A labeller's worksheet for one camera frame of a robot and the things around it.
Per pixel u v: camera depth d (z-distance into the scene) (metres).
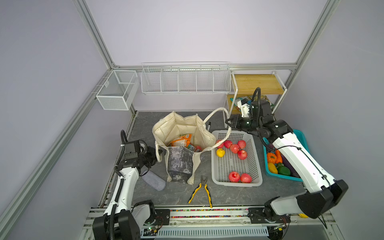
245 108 0.66
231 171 0.88
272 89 0.90
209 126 1.11
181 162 0.74
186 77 0.97
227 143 0.96
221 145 0.71
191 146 0.85
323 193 0.38
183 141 0.85
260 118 0.53
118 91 0.99
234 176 0.82
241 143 0.96
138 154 0.67
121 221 0.38
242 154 0.91
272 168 0.85
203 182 0.85
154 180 0.83
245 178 0.81
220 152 0.91
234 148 0.93
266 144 0.54
